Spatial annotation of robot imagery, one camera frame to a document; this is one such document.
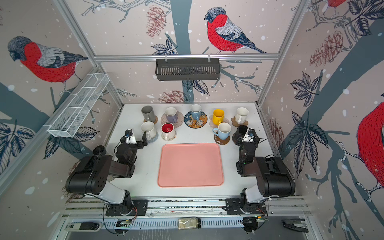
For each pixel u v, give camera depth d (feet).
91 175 1.52
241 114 3.33
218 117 3.31
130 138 2.50
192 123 3.55
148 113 3.30
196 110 3.53
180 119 3.61
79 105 2.57
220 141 3.20
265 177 1.50
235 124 3.50
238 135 2.66
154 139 3.21
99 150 2.73
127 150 2.29
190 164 2.91
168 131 3.30
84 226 2.18
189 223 2.16
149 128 3.30
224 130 3.17
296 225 2.23
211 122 3.59
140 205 2.43
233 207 2.39
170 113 3.64
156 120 3.62
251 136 2.38
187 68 3.51
